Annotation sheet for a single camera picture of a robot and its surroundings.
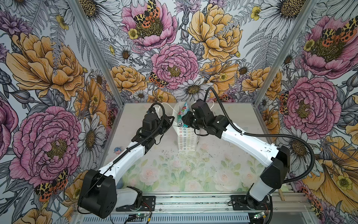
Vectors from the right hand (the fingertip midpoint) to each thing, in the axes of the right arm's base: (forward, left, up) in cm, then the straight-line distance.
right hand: (182, 122), depth 76 cm
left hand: (+4, +4, -3) cm, 6 cm away
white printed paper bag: (-4, -3, -8) cm, 9 cm away
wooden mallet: (-32, -52, -27) cm, 67 cm away
